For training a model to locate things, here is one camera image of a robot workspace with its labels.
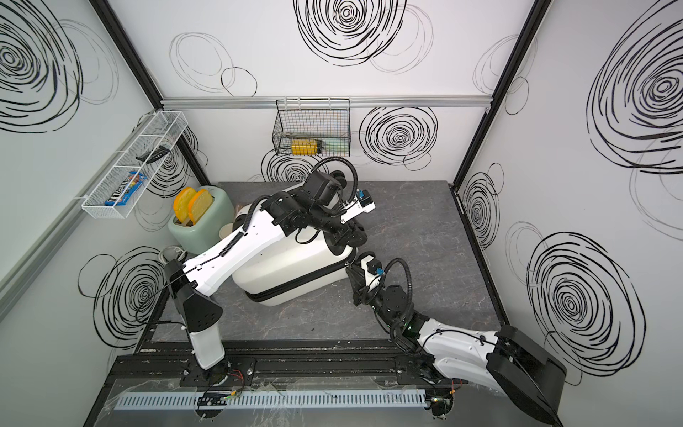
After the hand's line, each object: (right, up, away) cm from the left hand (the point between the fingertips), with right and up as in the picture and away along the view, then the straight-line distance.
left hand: (363, 232), depth 71 cm
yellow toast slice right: (-53, +8, +16) cm, 56 cm away
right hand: (-3, -11, +5) cm, 12 cm away
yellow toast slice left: (-59, +8, +15) cm, 61 cm away
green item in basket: (-8, +28, +16) cm, 33 cm away
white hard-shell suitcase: (-17, -9, 0) cm, 19 cm away
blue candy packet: (-65, +10, -1) cm, 66 cm away
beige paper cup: (-49, -2, +26) cm, 56 cm away
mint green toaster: (-53, -3, +18) cm, 56 cm away
